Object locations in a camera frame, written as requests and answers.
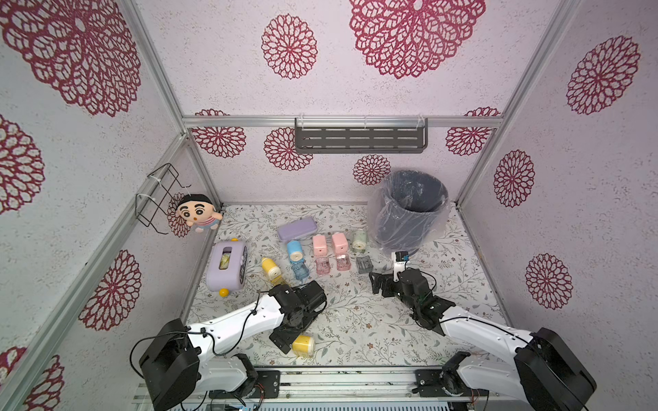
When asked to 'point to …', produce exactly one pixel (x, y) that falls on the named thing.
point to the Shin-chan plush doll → (199, 211)
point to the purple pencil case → (296, 229)
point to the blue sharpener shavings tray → (300, 271)
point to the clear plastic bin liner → (373, 206)
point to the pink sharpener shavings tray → (343, 262)
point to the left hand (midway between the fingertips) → (303, 332)
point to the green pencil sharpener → (359, 241)
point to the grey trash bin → (410, 205)
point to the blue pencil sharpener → (295, 252)
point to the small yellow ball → (224, 292)
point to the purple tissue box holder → (226, 265)
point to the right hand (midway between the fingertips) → (380, 270)
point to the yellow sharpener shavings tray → (278, 281)
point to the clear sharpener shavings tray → (364, 264)
